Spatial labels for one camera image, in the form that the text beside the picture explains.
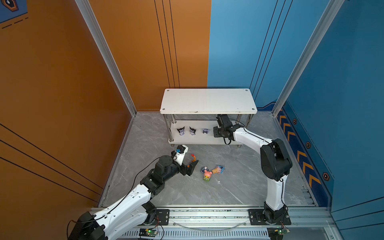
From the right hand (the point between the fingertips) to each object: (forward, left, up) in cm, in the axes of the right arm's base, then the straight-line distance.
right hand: (215, 131), depth 98 cm
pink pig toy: (-29, +7, -4) cm, 30 cm away
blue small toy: (-24, 0, -6) cm, 25 cm away
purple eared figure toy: (-1, +7, +1) cm, 7 cm away
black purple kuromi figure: (-3, +22, +4) cm, 23 cm away
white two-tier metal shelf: (+24, +17, -8) cm, 31 cm away
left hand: (-22, +16, +8) cm, 28 cm away
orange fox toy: (-16, +14, -7) cm, 22 cm away
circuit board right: (-54, -25, -10) cm, 61 cm away
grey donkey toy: (-24, +8, -5) cm, 26 cm away
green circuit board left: (-54, +36, -9) cm, 65 cm away
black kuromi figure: (-2, +15, +3) cm, 16 cm away
